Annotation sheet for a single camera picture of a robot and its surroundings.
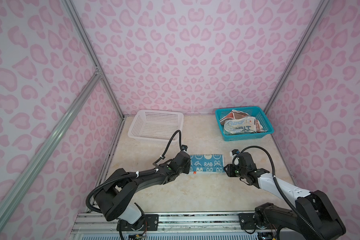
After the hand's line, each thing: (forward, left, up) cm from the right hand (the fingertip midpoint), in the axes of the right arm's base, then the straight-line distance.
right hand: (225, 166), depth 88 cm
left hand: (+1, +20, +2) cm, 21 cm away
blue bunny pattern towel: (+3, +11, -3) cm, 11 cm away
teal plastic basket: (+43, -28, +3) cm, 52 cm away
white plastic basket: (+34, +47, -3) cm, 58 cm away
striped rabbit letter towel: (+31, -17, +2) cm, 35 cm away
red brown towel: (+40, -12, +3) cm, 42 cm away
